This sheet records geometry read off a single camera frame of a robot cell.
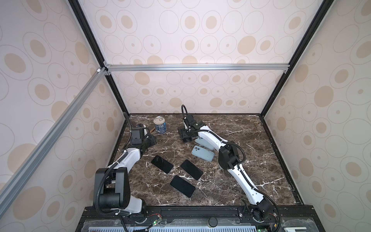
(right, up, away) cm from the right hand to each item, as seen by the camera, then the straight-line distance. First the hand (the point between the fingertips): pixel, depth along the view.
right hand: (184, 133), depth 107 cm
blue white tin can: (-16, +7, -6) cm, 19 cm away
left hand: (-16, 0, -16) cm, 23 cm away
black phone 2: (+6, -22, -17) cm, 28 cm away
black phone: (-14, -20, -12) cm, 27 cm away
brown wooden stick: (-25, +2, +2) cm, 25 cm away
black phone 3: (0, -29, -22) cm, 37 cm away
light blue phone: (+13, -13, -8) cm, 20 cm away
